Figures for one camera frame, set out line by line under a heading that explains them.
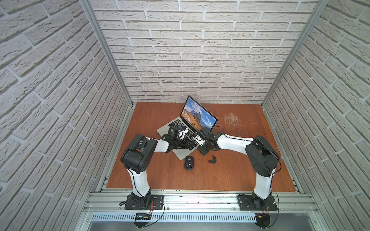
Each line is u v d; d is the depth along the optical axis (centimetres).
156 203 72
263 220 70
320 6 69
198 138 83
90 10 71
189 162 85
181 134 84
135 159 50
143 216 72
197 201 76
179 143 84
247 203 73
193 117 100
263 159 50
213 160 89
